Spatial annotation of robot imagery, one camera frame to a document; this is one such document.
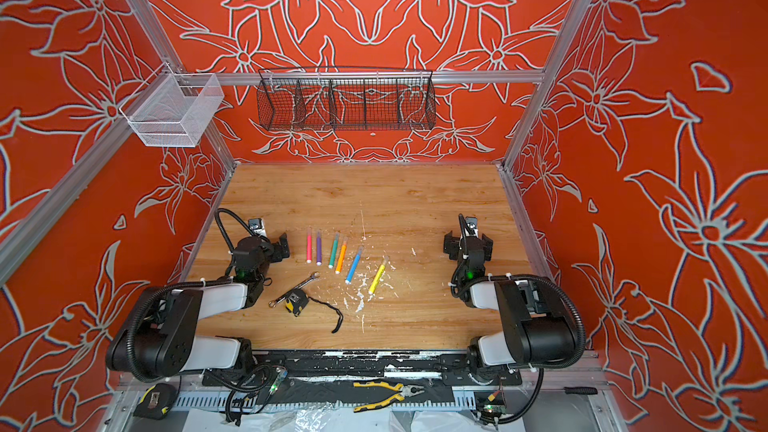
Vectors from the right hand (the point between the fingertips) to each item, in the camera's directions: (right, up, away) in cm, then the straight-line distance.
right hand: (465, 230), depth 91 cm
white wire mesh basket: (-92, +38, -1) cm, 99 cm away
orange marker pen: (-39, -8, +1) cm, 40 cm away
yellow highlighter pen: (-27, -14, -2) cm, 30 cm away
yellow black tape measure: (-78, -36, -24) cm, 90 cm away
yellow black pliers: (-21, -36, -22) cm, 47 cm away
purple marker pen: (-47, -6, +4) cm, 47 cm away
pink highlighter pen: (-50, -6, +4) cm, 50 cm away
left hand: (-62, -1, 0) cm, 62 cm away
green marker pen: (-42, -7, +3) cm, 42 cm away
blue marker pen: (-34, -10, +1) cm, 36 cm away
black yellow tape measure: (-49, -18, -10) cm, 54 cm away
